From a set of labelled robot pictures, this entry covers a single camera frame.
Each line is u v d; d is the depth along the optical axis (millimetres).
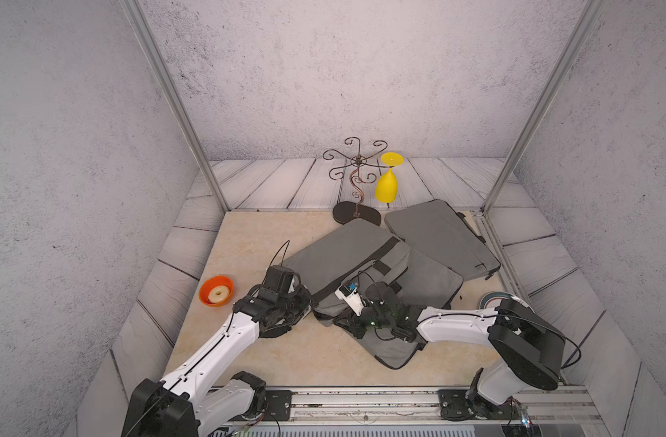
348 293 725
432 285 910
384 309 659
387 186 961
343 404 742
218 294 912
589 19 710
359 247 1014
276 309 622
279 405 729
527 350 439
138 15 707
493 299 916
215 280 936
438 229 1098
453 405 727
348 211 1185
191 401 408
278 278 626
